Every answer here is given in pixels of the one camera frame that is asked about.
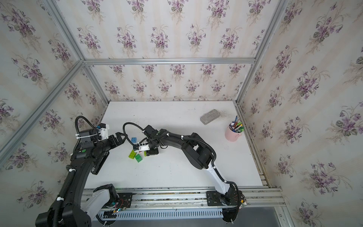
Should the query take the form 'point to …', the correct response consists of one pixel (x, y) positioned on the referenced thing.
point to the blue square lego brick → (133, 139)
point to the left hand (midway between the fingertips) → (121, 138)
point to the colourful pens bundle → (236, 126)
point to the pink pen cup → (230, 135)
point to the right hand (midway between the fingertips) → (149, 149)
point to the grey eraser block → (208, 117)
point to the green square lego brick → (138, 158)
